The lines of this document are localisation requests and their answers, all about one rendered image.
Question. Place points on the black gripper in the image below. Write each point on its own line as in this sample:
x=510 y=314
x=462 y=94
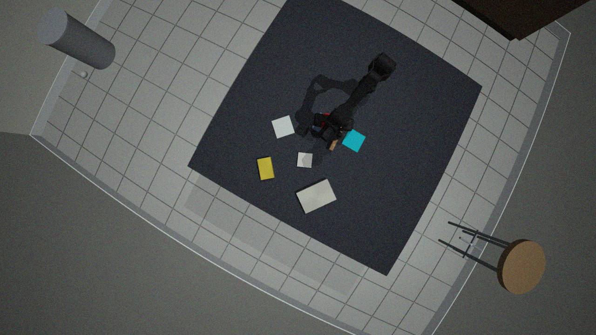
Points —
x=318 y=119

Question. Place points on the white rectangular block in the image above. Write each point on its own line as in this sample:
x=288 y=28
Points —
x=316 y=196

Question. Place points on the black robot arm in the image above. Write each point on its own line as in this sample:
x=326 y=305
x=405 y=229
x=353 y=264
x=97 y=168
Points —
x=380 y=68

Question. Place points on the white flat square block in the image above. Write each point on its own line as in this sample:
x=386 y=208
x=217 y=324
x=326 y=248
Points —
x=283 y=127

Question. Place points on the yellow block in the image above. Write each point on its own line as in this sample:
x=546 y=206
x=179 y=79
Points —
x=265 y=168

